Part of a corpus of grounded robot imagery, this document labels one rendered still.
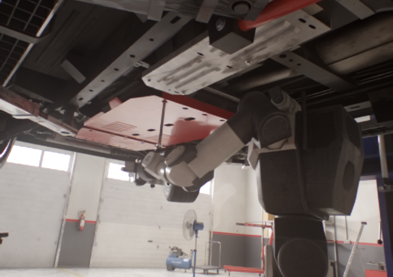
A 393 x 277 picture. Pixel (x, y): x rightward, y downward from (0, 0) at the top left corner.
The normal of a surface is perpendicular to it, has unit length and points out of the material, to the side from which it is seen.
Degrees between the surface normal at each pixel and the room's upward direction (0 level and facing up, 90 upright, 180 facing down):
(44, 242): 90
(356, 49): 157
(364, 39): 144
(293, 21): 180
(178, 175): 136
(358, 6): 180
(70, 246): 90
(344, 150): 104
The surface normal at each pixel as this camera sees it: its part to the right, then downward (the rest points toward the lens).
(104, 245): 0.60, -0.21
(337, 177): 0.72, 0.08
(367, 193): -0.80, -0.24
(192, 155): 0.06, 0.23
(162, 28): -0.07, 0.95
